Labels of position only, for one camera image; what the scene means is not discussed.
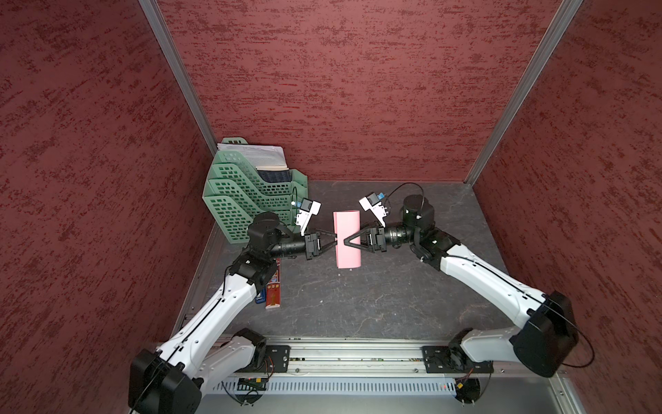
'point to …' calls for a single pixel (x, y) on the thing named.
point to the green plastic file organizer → (234, 195)
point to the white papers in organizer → (259, 155)
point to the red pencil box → (273, 288)
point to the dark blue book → (276, 176)
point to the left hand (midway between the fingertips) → (340, 245)
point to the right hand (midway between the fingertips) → (346, 247)
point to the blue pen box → (263, 297)
